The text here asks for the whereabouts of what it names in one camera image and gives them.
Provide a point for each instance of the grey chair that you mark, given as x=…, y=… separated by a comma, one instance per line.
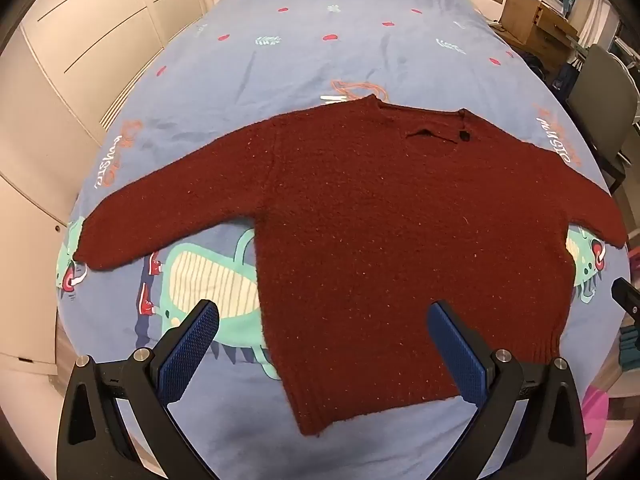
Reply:
x=602, y=105

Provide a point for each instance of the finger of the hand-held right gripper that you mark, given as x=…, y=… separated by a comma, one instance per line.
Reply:
x=627, y=297

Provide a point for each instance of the stack of teal folded cloths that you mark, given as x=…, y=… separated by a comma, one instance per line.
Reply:
x=631, y=345

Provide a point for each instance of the cream wardrobe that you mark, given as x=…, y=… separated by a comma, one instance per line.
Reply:
x=75, y=55

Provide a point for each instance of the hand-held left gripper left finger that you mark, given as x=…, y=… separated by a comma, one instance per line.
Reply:
x=187, y=345

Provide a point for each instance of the dark red knit sweater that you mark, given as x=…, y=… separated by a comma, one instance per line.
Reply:
x=380, y=240

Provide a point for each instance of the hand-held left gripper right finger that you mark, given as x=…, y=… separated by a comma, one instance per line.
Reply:
x=457, y=355

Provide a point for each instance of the blue dinosaur print bedsheet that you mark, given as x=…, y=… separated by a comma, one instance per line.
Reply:
x=300, y=40

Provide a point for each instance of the pink plastic item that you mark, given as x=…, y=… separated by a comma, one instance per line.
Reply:
x=596, y=405

